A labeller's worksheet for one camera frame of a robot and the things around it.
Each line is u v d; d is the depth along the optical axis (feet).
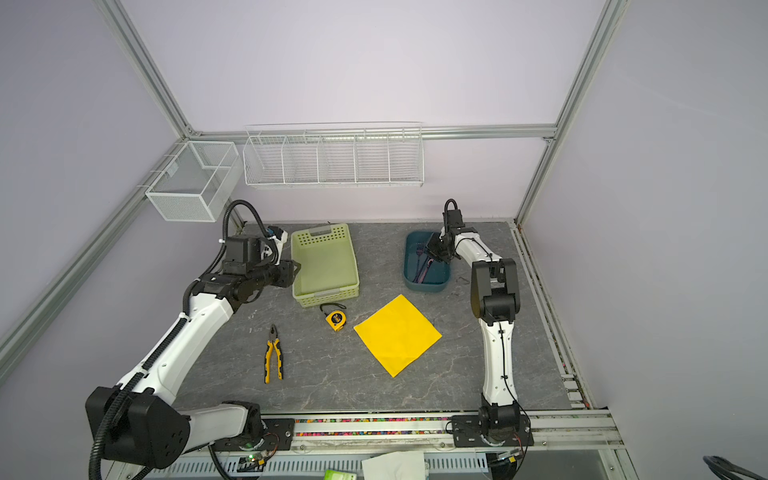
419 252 3.67
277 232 2.32
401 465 2.08
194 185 3.15
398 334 3.02
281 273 2.36
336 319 3.00
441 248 3.08
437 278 3.37
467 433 2.41
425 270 3.45
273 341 2.91
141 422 1.26
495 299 2.03
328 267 3.64
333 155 3.37
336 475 2.20
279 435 2.42
